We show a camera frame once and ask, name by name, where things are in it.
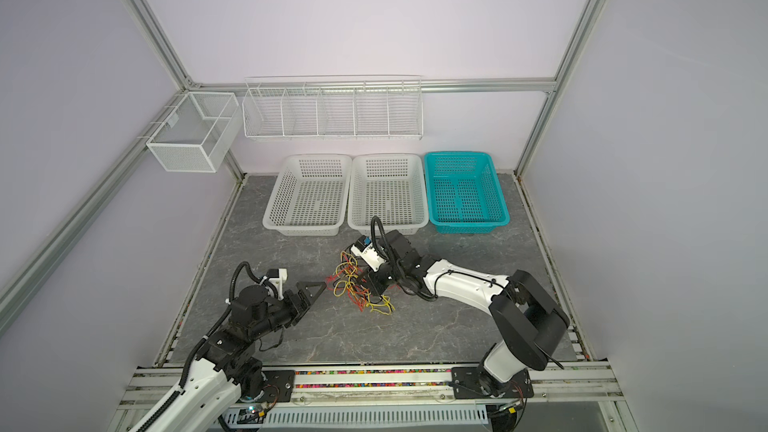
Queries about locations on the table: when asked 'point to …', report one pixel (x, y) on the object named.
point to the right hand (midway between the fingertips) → (359, 282)
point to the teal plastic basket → (464, 193)
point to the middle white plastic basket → (390, 187)
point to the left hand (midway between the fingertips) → (321, 297)
